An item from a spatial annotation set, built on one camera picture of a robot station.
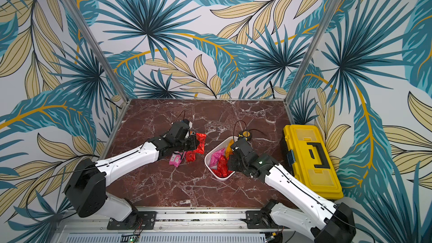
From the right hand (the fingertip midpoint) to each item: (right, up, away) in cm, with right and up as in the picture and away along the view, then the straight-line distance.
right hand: (230, 162), depth 78 cm
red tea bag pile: (-4, -5, +4) cm, 7 cm away
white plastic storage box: (-4, +6, +13) cm, 15 cm away
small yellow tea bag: (0, +4, +10) cm, 11 cm away
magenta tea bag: (-28, -1, +11) cm, 30 cm away
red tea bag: (-21, 0, +12) cm, 24 cm away
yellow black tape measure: (+11, +11, +23) cm, 27 cm away
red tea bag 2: (-14, +10, +8) cm, 19 cm away
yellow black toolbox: (+34, +3, -3) cm, 35 cm away
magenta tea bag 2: (-7, 0, +12) cm, 14 cm away
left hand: (-15, +7, +6) cm, 18 cm away
